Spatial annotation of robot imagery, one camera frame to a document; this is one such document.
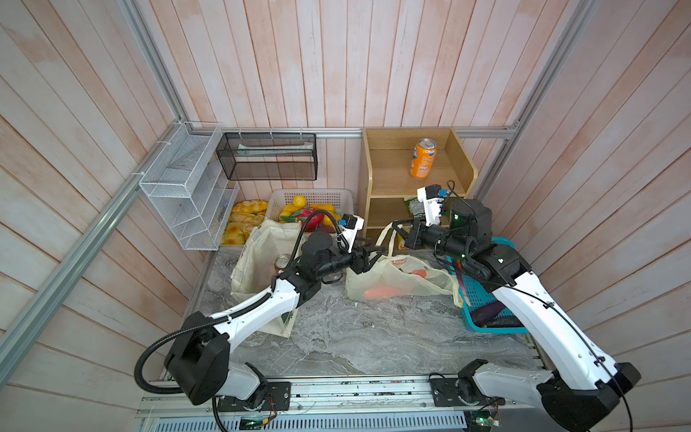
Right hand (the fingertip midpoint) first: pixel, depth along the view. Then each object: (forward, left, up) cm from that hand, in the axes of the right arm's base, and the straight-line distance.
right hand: (392, 224), depth 66 cm
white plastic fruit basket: (+41, +14, -31) cm, 53 cm away
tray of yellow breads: (+30, +54, -30) cm, 69 cm away
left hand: (-2, +2, -9) cm, 10 cm away
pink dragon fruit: (+25, +30, -25) cm, 46 cm away
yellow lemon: (+38, +33, -29) cm, 58 cm away
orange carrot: (-2, 0, -33) cm, 33 cm away
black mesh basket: (+33, +38, -3) cm, 51 cm away
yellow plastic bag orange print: (-3, -2, -21) cm, 21 cm away
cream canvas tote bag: (0, +41, -21) cm, 46 cm away
